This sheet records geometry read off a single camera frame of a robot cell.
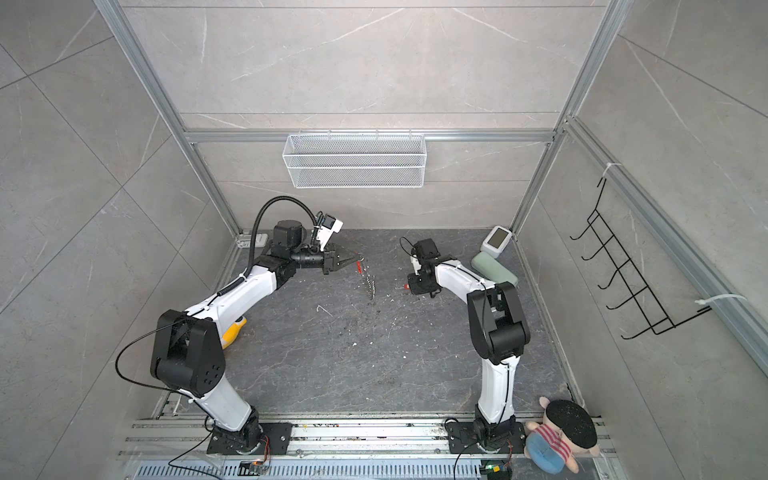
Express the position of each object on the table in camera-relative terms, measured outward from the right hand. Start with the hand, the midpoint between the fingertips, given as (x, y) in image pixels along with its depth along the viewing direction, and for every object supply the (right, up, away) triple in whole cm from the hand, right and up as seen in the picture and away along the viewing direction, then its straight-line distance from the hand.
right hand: (418, 282), depth 100 cm
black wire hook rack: (+46, +6, -32) cm, 56 cm away
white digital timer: (+31, +15, +12) cm, 36 cm away
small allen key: (-34, -8, -2) cm, 34 cm away
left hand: (-18, +10, -20) cm, 29 cm away
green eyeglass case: (+28, +5, +6) cm, 29 cm away
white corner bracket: (-67, +15, +15) cm, 71 cm away
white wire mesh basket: (-21, +42, +1) cm, 47 cm away
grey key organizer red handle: (-17, -3, +7) cm, 18 cm away
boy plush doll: (+32, -32, -31) cm, 55 cm away
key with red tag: (-4, -2, +3) cm, 5 cm away
